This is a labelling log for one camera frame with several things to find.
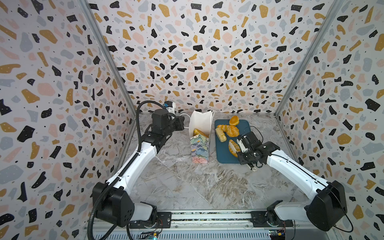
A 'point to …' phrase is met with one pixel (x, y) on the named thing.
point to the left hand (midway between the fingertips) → (184, 114)
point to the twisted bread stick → (225, 128)
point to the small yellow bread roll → (196, 132)
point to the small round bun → (234, 120)
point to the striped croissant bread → (234, 148)
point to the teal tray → (223, 155)
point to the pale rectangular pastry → (220, 135)
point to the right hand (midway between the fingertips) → (239, 154)
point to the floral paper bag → (199, 144)
